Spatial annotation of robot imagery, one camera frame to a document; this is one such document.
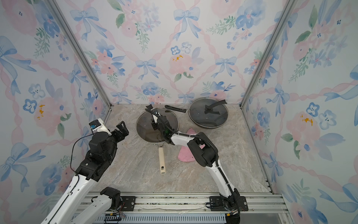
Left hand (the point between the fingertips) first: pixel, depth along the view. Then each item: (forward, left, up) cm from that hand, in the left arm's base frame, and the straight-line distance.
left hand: (118, 125), depth 71 cm
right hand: (+20, -14, -16) cm, 29 cm away
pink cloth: (-1, -35, -30) cm, 46 cm away
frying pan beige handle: (-11, -21, -18) cm, 30 cm away
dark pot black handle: (+31, -28, -21) cm, 47 cm away
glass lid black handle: (+29, -56, -14) cm, 65 cm away
